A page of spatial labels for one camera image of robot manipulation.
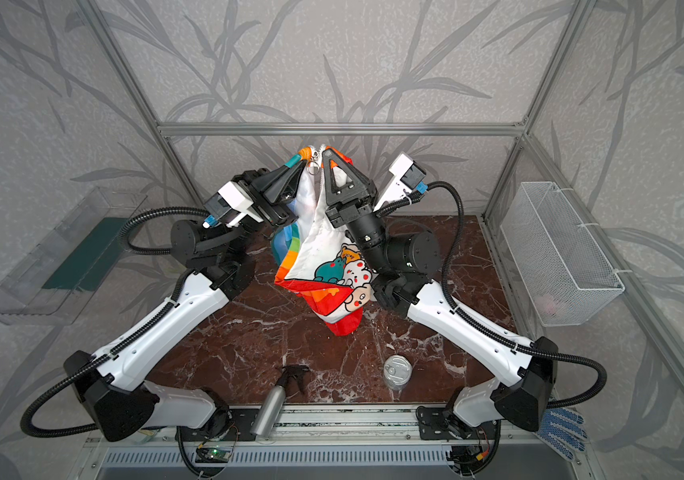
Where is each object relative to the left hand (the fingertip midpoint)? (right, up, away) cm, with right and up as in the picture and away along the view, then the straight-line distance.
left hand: (300, 152), depth 42 cm
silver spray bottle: (-15, -57, +30) cm, 66 cm away
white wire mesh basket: (+51, -18, +20) cm, 57 cm away
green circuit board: (-27, -64, +29) cm, 75 cm away
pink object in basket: (+54, -28, +31) cm, 69 cm away
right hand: (+5, +1, 0) cm, 5 cm away
